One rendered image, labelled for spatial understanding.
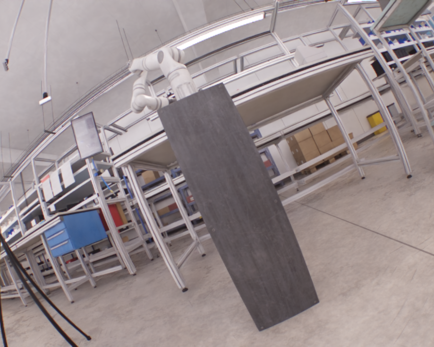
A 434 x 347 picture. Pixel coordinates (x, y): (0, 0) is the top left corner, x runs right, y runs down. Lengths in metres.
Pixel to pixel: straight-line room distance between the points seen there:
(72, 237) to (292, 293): 1.93
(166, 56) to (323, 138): 4.30
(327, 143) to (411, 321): 4.48
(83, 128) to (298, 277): 2.42
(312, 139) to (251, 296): 4.29
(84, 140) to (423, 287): 2.77
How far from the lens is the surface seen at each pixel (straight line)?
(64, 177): 3.02
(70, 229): 2.20
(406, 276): 0.81
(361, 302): 0.76
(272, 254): 0.67
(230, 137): 0.64
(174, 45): 2.06
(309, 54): 1.44
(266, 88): 1.25
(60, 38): 4.06
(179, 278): 1.41
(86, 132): 2.52
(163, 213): 5.39
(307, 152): 4.66
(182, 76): 0.83
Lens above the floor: 0.53
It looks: 5 degrees up
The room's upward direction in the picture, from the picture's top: 24 degrees counter-clockwise
